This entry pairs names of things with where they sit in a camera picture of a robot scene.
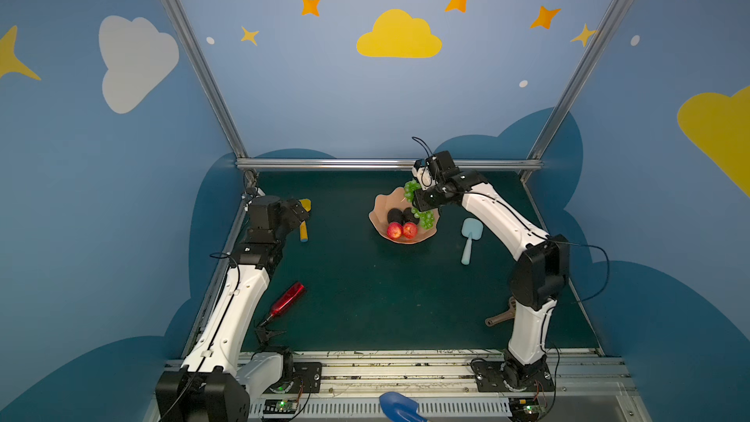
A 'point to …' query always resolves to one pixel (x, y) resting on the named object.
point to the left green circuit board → (280, 406)
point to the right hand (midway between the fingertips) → (421, 198)
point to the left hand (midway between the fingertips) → (295, 206)
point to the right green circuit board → (524, 409)
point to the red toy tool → (286, 301)
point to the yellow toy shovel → (307, 204)
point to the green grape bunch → (426, 218)
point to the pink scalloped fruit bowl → (396, 199)
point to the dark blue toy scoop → (399, 408)
